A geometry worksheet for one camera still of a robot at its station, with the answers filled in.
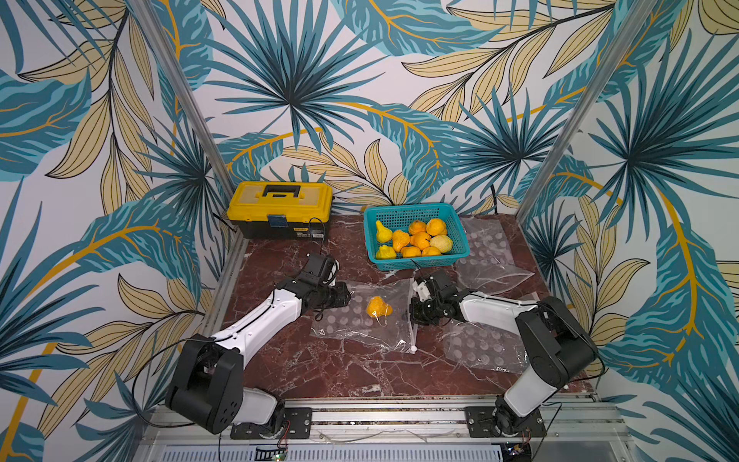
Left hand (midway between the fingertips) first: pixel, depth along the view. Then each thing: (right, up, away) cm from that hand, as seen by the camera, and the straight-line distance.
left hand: (345, 300), depth 85 cm
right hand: (+18, -6, +6) cm, 20 cm away
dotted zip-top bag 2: (0, -8, +7) cm, 11 cm away
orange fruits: (+10, -3, +3) cm, 10 cm away
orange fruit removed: (+25, +23, +24) cm, 42 cm away
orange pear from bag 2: (+18, +19, +22) cm, 34 cm away
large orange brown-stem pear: (+31, +23, +21) cm, 44 cm away
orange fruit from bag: (+21, +14, +17) cm, 30 cm away
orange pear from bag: (+26, +18, +20) cm, 37 cm away
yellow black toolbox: (-22, +29, +17) cm, 40 cm away
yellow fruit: (+29, +14, +17) cm, 36 cm away
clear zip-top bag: (+49, +8, +15) cm, 52 cm away
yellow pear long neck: (+12, +20, +22) cm, 32 cm away
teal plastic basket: (+19, +28, +36) cm, 50 cm away
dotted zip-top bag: (+42, -15, +2) cm, 45 cm away
